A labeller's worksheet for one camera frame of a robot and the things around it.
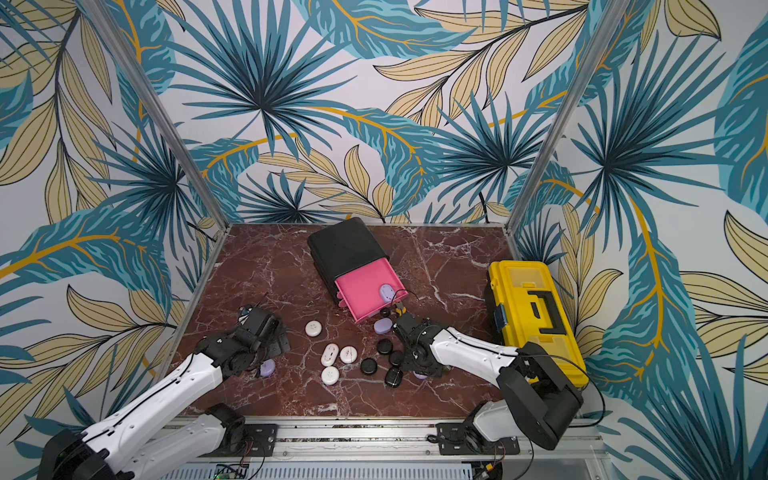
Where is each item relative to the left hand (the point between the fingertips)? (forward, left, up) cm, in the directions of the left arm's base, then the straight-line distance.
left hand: (270, 349), depth 82 cm
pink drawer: (+15, -24, +7) cm, 30 cm away
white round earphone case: (+8, -10, -4) cm, 13 cm away
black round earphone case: (+4, -31, -5) cm, 32 cm away
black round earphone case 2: (0, -35, -6) cm, 35 cm away
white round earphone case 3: (-5, -17, -5) cm, 18 cm away
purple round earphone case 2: (-5, -41, -4) cm, 41 cm away
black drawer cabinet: (+27, -18, +11) cm, 34 cm away
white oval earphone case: (+1, -16, -5) cm, 16 cm away
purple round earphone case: (+9, -30, -4) cm, 32 cm away
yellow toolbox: (+8, -69, +11) cm, 71 cm away
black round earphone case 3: (-3, -27, -5) cm, 27 cm away
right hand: (-2, -40, -7) cm, 41 cm away
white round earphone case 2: (+1, -21, -5) cm, 21 cm away
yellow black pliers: (+15, -37, -5) cm, 40 cm away
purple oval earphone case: (+14, -32, +7) cm, 35 cm away
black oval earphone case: (-5, -34, -6) cm, 35 cm away
